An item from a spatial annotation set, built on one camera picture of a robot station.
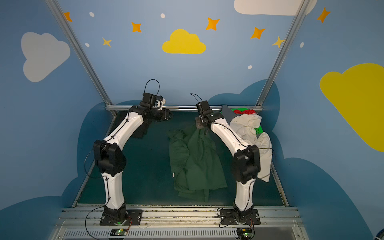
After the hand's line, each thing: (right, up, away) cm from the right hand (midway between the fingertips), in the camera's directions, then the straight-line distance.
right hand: (203, 120), depth 90 cm
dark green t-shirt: (-4, -27, +1) cm, 28 cm away
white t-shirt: (+31, -3, +18) cm, 36 cm away
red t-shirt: (+35, +7, +23) cm, 43 cm away
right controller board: (+19, -56, -18) cm, 62 cm away
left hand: (-20, +3, 0) cm, 20 cm away
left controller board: (-43, -56, -19) cm, 73 cm away
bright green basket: (+39, -6, +12) cm, 41 cm away
